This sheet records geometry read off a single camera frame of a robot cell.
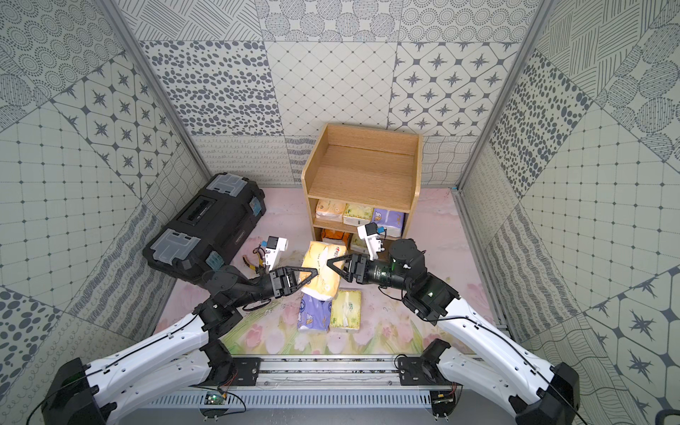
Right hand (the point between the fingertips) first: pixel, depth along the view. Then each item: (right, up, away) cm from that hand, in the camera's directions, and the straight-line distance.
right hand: (333, 267), depth 65 cm
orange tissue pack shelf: (-2, +14, +21) cm, 25 cm away
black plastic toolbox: (-42, +7, +21) cm, 48 cm away
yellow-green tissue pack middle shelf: (+6, +13, +18) cm, 23 cm away
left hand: (-4, 0, -4) cm, 6 cm away
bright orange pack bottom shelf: (-1, +5, +29) cm, 29 cm away
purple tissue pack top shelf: (-7, -18, +17) cm, 26 cm away
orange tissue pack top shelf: (-2, -3, -5) cm, 6 cm away
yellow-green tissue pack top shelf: (+3, -17, +17) cm, 24 cm away
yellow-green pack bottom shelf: (+7, +2, +30) cm, 31 cm away
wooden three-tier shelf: (+5, +25, +15) cm, 30 cm away
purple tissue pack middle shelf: (+18, +11, +15) cm, 25 cm away
